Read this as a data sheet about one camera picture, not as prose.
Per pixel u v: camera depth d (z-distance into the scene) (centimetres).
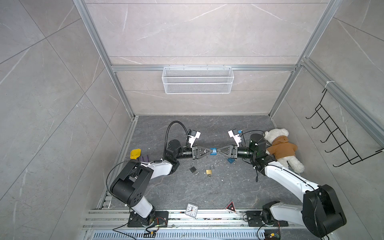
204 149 73
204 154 73
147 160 94
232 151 68
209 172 90
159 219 73
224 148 72
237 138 71
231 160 93
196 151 70
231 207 77
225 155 71
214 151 73
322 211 40
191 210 75
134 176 51
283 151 92
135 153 95
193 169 90
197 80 101
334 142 66
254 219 73
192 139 74
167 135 69
